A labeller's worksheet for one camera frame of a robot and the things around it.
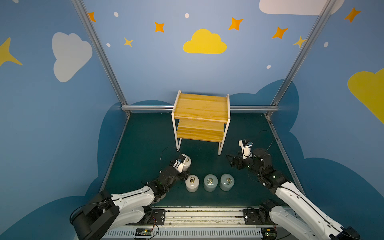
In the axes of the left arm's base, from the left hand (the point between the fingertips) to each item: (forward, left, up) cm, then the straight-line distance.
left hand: (185, 159), depth 83 cm
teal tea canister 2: (-11, -22, -3) cm, 25 cm away
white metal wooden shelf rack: (+12, -7, +22) cm, 26 cm away
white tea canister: (-3, -1, +4) cm, 6 cm away
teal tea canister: (-12, -14, -3) cm, 18 cm away
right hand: (+2, -27, +6) cm, 28 cm away
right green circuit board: (-32, -43, -13) cm, 55 cm away
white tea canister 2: (-12, -4, -3) cm, 13 cm away
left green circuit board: (-33, +19, -12) cm, 40 cm away
